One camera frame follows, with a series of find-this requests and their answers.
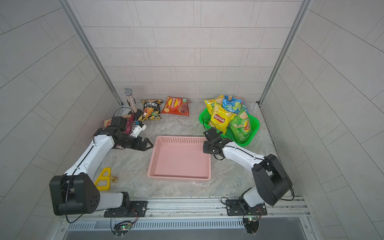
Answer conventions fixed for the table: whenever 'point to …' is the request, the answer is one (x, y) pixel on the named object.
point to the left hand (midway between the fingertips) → (148, 142)
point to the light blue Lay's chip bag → (234, 104)
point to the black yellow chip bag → (151, 109)
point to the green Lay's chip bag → (240, 125)
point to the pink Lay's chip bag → (130, 123)
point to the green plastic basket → (205, 118)
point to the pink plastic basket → (180, 158)
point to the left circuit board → (121, 228)
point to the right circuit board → (251, 224)
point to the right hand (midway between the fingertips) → (206, 147)
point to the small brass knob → (114, 179)
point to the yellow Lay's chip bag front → (215, 107)
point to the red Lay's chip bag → (175, 105)
